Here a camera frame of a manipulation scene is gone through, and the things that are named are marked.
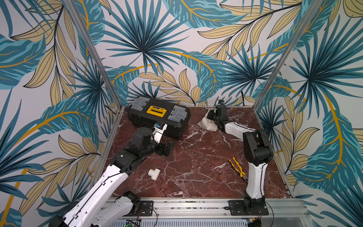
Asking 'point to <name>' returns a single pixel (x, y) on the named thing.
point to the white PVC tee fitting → (154, 173)
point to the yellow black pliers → (240, 172)
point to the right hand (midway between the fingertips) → (198, 113)
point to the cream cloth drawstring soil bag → (208, 124)
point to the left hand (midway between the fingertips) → (166, 141)
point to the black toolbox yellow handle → (144, 112)
